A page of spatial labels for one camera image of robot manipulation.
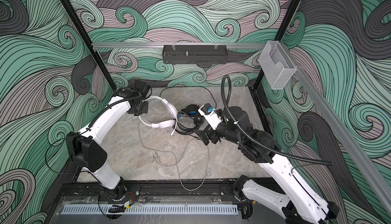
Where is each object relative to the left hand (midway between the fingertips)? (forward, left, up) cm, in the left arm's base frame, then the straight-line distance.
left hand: (140, 108), depth 83 cm
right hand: (-17, -34, +14) cm, 40 cm away
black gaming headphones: (+8, -29, -13) cm, 33 cm away
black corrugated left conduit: (+15, +37, -22) cm, 45 cm away
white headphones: (-8, -15, -1) cm, 17 cm away
